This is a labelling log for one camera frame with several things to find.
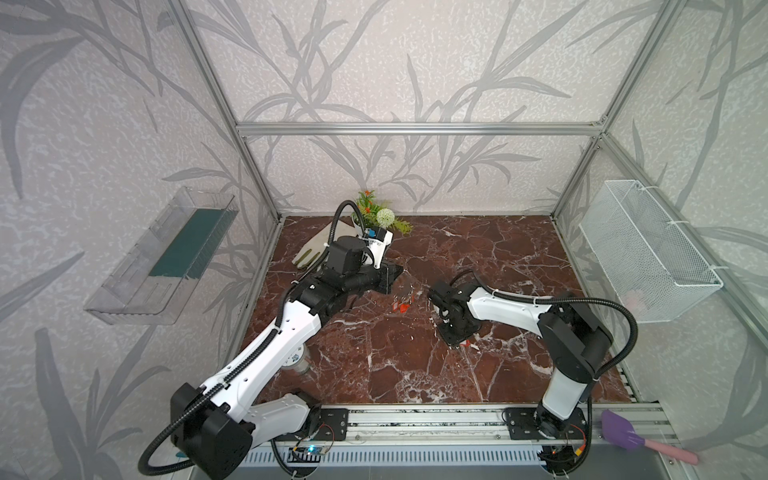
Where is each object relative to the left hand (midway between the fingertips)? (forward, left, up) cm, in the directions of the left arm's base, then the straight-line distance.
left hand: (407, 262), depth 72 cm
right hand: (-6, -14, -27) cm, 31 cm away
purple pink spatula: (-33, -53, -26) cm, 67 cm away
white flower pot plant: (+29, +12, -13) cm, 33 cm away
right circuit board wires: (-37, -39, -27) cm, 60 cm away
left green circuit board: (-37, +24, -29) cm, 53 cm away
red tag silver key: (-11, -19, -27) cm, 34 cm away
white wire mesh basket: (-6, -53, +7) cm, 53 cm away
